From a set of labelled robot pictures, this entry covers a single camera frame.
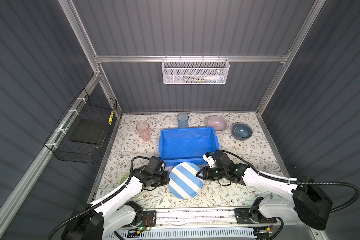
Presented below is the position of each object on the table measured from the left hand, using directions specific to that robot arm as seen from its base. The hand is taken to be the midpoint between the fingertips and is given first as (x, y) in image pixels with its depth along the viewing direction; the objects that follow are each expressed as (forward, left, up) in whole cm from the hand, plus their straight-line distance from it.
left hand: (170, 180), depth 83 cm
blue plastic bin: (+25, -4, -4) cm, 25 cm away
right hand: (-1, -15, +4) cm, 16 cm away
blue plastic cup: (+40, -9, +8) cm, 41 cm away
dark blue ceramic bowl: (+32, -51, 0) cm, 60 cm away
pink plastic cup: (+32, +17, +8) cm, 37 cm away
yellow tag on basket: (+29, +32, +22) cm, 49 cm away
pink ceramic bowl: (+41, -36, 0) cm, 55 cm away
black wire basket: (+32, +44, +29) cm, 61 cm away
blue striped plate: (-2, -7, +1) cm, 7 cm away
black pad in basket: (+18, +40, +24) cm, 50 cm away
